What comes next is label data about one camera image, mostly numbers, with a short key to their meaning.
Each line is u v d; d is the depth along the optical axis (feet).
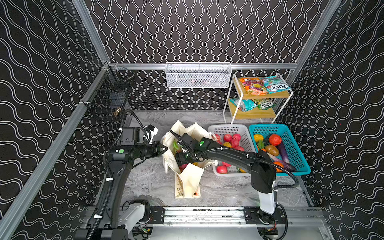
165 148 2.33
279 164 2.88
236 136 3.28
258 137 3.28
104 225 1.22
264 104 3.26
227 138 3.28
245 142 3.12
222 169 2.79
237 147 3.12
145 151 1.96
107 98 3.05
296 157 2.88
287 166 2.88
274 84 2.73
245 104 3.26
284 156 3.04
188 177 2.18
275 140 3.10
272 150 3.04
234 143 3.12
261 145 3.17
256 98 3.39
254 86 2.68
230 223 2.43
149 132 2.03
